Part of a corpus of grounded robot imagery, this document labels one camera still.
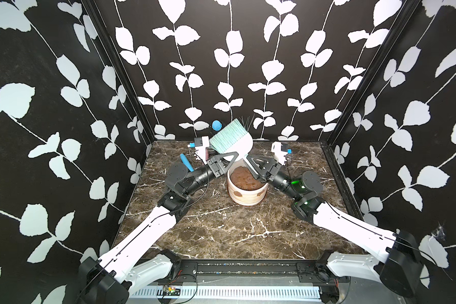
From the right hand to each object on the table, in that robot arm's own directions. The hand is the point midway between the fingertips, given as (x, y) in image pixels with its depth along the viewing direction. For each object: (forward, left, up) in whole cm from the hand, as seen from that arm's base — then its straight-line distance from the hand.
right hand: (246, 160), depth 56 cm
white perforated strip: (-29, -18, -43) cm, 55 cm away
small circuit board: (-29, +28, -43) cm, 59 cm away
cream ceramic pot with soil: (+10, 0, -32) cm, 33 cm away
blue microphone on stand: (+37, +13, -17) cm, 42 cm away
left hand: (+3, +2, 0) cm, 3 cm away
